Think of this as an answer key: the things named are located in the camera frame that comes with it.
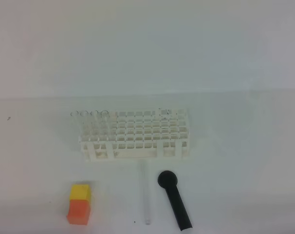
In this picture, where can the clear glass test tube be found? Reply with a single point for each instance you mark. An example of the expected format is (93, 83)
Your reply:
(144, 179)

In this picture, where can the white plastic test tube rack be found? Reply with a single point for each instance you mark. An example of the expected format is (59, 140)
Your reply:
(145, 133)

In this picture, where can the clear test tube in rack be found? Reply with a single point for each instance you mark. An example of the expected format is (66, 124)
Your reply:
(77, 123)
(105, 123)
(86, 125)
(95, 124)

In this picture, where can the black plastic scoop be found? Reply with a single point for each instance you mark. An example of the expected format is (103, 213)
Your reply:
(168, 181)

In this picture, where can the yellow block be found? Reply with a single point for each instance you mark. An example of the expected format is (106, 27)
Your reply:
(81, 192)

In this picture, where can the orange block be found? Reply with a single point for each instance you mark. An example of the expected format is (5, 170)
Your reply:
(79, 212)

